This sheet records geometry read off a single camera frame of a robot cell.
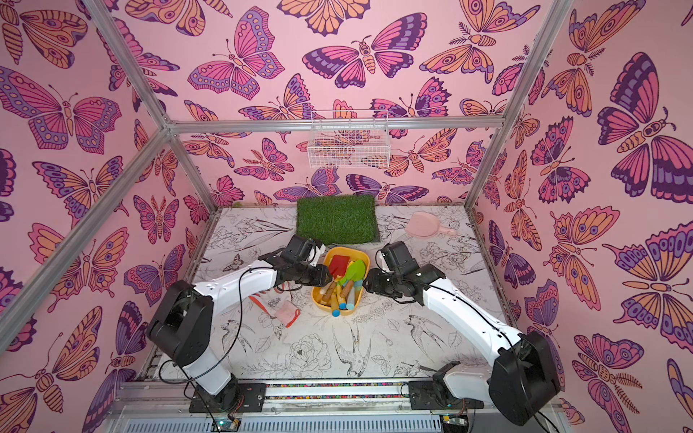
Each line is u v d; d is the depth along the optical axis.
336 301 0.85
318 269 0.80
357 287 0.92
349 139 0.95
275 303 0.92
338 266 0.97
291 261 0.71
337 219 1.13
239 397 0.73
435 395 0.72
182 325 0.46
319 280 0.79
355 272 0.96
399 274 0.61
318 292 0.84
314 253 0.76
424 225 1.13
